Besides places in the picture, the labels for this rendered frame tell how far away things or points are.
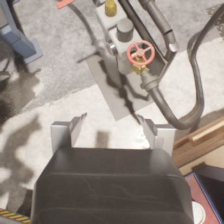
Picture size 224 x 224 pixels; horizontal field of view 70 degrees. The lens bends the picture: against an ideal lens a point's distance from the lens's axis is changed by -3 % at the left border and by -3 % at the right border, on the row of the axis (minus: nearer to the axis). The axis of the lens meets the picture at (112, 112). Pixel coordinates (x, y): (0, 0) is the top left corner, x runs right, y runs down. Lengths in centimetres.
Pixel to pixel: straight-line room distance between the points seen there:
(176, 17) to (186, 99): 51
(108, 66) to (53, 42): 39
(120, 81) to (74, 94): 27
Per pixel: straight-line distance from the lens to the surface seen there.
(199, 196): 49
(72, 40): 113
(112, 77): 96
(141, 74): 50
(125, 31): 48
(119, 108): 91
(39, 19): 131
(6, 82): 122
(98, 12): 59
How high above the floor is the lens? 90
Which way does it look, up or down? 80 degrees down
